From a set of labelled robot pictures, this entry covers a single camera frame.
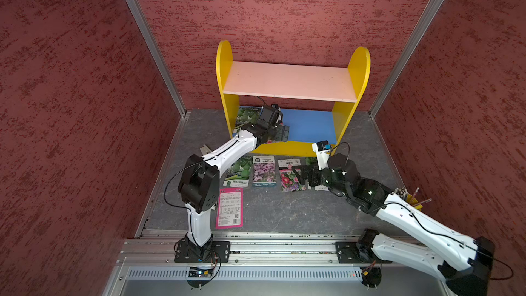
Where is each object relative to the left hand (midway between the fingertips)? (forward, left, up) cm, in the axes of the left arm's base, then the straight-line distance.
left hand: (276, 132), depth 90 cm
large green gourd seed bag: (-13, +17, -17) cm, 27 cm away
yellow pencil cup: (-27, -52, -7) cm, 60 cm away
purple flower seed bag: (-11, +6, -16) cm, 20 cm away
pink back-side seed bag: (-30, +20, -17) cm, 40 cm away
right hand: (-21, -9, +4) cm, 23 cm away
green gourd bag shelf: (+13, +14, -2) cm, 19 cm away
